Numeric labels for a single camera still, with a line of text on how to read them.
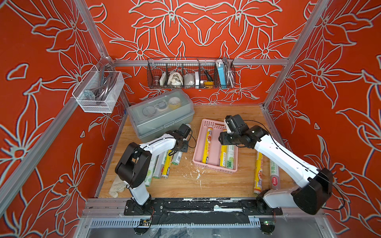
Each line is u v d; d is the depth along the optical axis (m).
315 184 0.39
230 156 0.86
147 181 0.78
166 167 0.83
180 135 0.69
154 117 0.86
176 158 0.86
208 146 0.92
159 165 0.85
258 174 0.80
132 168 0.47
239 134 0.58
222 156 0.87
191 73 0.96
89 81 0.74
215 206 0.74
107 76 0.79
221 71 0.83
